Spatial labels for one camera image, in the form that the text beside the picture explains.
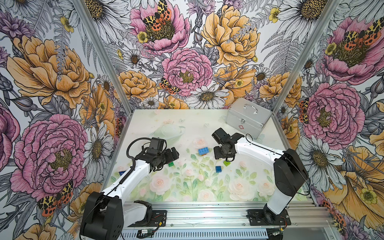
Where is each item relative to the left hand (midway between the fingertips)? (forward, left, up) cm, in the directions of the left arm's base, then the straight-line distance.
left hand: (172, 161), depth 85 cm
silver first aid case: (+26, -47, +7) cm, 54 cm away
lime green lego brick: (+2, -32, -7) cm, 33 cm away
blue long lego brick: (+9, -18, -4) cm, 21 cm away
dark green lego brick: (+1, +2, -7) cm, 7 cm away
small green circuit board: (-32, +12, -11) cm, 36 cm away
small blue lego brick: (-2, -26, -7) cm, 27 cm away
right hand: (+3, -28, -1) cm, 28 cm away
